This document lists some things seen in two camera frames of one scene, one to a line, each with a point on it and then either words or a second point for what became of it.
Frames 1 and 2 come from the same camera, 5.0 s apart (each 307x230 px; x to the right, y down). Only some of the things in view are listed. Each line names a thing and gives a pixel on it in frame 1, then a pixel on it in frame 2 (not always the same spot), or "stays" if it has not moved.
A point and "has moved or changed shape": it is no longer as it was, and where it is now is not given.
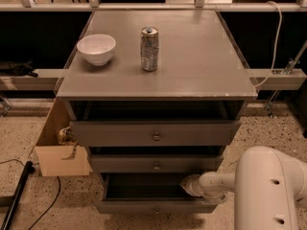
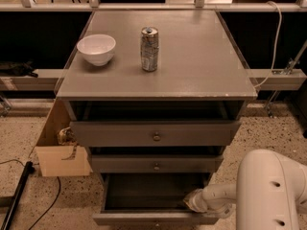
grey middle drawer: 157,163 stays
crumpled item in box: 66,136 stays
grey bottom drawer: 151,194 has moved or changed shape
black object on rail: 24,68 stays
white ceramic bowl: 97,48 stays
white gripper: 193,185 to 199,199
